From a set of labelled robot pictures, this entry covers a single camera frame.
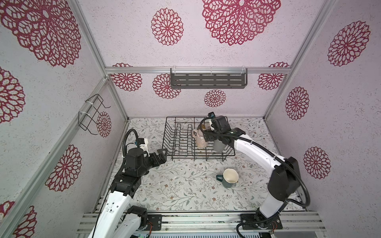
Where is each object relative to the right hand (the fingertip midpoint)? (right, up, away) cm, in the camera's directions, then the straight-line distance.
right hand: (212, 127), depth 87 cm
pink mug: (-6, -9, +11) cm, 15 cm away
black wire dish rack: (-20, -10, +15) cm, 27 cm away
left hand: (-28, -14, -12) cm, 33 cm away
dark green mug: (+10, -29, -1) cm, 31 cm away
